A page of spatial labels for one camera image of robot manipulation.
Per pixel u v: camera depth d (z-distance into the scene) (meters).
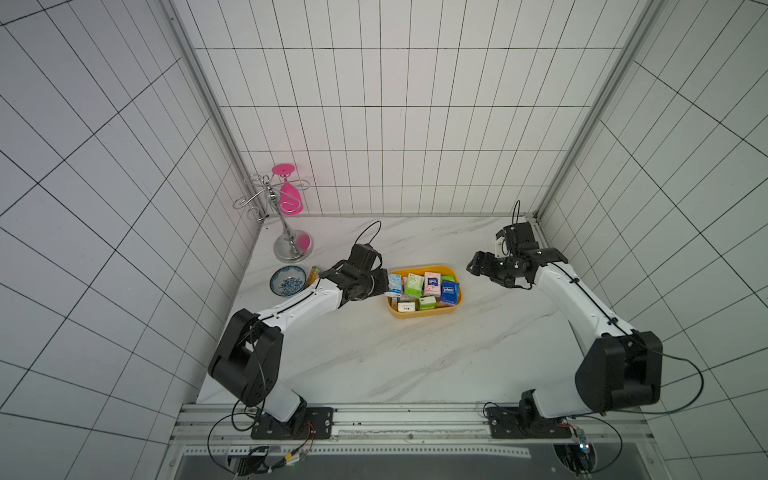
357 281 0.67
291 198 0.88
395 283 0.88
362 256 0.68
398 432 0.73
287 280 0.99
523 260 0.61
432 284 0.90
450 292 0.88
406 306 0.87
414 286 0.90
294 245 1.08
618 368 0.41
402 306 0.86
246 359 0.44
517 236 0.67
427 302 0.88
